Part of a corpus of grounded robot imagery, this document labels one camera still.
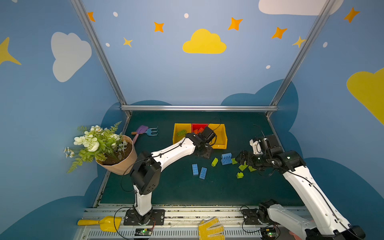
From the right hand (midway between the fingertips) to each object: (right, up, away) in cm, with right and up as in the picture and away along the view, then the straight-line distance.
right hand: (244, 158), depth 74 cm
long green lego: (+4, -9, +16) cm, 19 cm away
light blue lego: (-3, -3, +21) cm, 22 cm away
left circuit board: (-50, -35, -4) cm, 61 cm away
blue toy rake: (-59, +13, +36) cm, 70 cm away
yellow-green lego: (-12, -6, +19) cm, 23 cm away
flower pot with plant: (-69, +2, +6) cm, 69 cm away
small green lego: (+2, -13, +13) cm, 18 cm away
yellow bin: (-37, +16, +32) cm, 51 cm away
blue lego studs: (-25, -10, +16) cm, 31 cm away
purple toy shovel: (-64, +14, +35) cm, 75 cm away
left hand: (-17, +1, +12) cm, 21 cm away
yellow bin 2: (-6, +6, +32) cm, 33 cm away
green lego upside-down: (-34, +12, +36) cm, 51 cm away
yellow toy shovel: (-65, -31, -3) cm, 72 cm away
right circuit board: (+11, -35, -3) cm, 37 cm away
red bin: (-22, +16, +30) cm, 41 cm away
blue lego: (-4, -5, +21) cm, 22 cm away
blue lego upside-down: (-20, -12, +14) cm, 27 cm away
